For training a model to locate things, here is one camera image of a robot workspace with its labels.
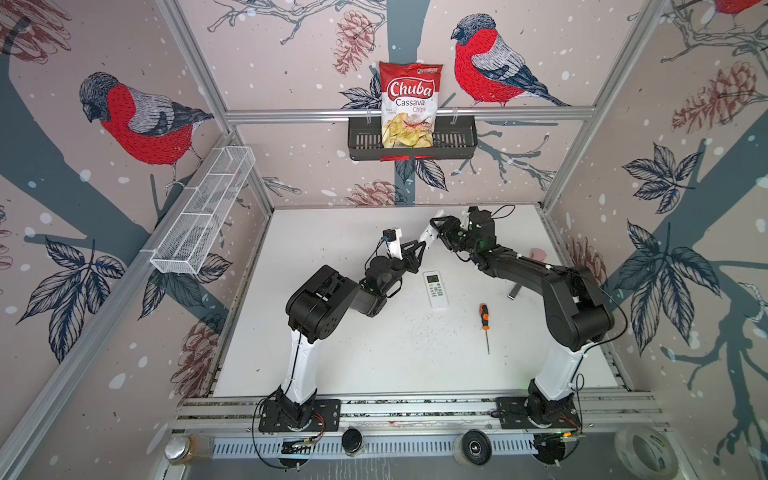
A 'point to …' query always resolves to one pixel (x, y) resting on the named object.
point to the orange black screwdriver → (484, 315)
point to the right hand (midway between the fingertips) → (427, 228)
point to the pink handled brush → (538, 254)
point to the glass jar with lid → (180, 449)
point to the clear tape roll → (646, 453)
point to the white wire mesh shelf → (184, 249)
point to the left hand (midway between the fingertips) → (423, 243)
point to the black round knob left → (352, 442)
